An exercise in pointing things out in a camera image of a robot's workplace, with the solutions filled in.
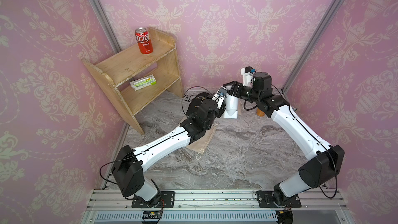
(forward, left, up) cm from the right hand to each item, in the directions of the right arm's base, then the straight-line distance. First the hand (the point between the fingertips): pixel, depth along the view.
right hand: (228, 88), depth 75 cm
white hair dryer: (-4, -2, -10) cm, 10 cm away
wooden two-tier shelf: (+16, +53, -5) cm, 56 cm away
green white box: (+17, +47, -8) cm, 51 cm away
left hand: (-5, +5, -2) cm, 7 cm away
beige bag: (-12, +15, -34) cm, 39 cm away
